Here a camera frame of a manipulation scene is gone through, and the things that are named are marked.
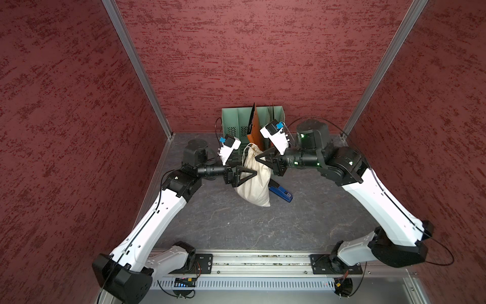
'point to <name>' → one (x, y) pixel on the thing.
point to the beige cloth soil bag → (257, 189)
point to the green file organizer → (236, 121)
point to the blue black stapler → (276, 189)
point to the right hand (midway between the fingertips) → (257, 162)
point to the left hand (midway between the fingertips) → (249, 170)
